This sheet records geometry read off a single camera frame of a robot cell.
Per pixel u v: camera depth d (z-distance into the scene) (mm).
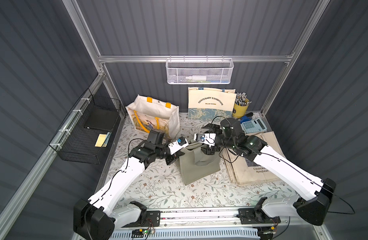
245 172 860
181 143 630
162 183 852
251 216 737
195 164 738
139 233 703
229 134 526
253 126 1092
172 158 653
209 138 579
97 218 372
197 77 912
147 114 908
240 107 1049
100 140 734
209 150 626
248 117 1144
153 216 751
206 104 1092
